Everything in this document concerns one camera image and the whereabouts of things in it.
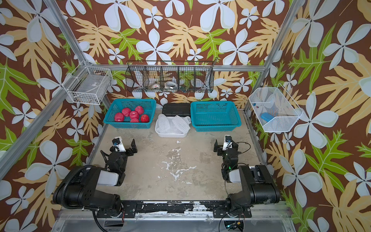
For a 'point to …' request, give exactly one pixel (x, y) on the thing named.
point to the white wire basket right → (275, 110)
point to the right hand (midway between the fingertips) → (224, 139)
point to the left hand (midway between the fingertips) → (126, 139)
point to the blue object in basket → (266, 116)
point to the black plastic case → (173, 109)
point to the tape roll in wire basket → (156, 86)
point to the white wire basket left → (89, 85)
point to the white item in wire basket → (171, 85)
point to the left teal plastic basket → (130, 113)
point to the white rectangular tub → (164, 135)
